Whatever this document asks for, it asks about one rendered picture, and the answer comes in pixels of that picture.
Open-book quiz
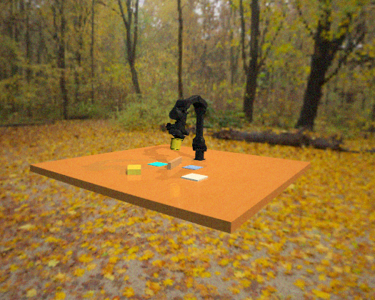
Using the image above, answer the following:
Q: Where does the yellow cup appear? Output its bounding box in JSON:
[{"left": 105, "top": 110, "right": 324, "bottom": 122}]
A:
[{"left": 170, "top": 138, "right": 183, "bottom": 151}]

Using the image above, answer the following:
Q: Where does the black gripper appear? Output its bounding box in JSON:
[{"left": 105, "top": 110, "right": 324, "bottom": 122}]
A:
[{"left": 169, "top": 120, "right": 189, "bottom": 142}]

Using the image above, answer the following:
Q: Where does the cream flat pad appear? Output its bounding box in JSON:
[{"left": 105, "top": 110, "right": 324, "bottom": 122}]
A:
[{"left": 181, "top": 174, "right": 208, "bottom": 181}]

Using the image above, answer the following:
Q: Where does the tan wooden bar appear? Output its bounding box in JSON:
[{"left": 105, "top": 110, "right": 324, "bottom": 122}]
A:
[{"left": 168, "top": 156, "right": 182, "bottom": 170}]

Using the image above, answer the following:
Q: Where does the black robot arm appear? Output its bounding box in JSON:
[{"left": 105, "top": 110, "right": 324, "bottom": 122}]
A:
[{"left": 166, "top": 95, "right": 208, "bottom": 161}]

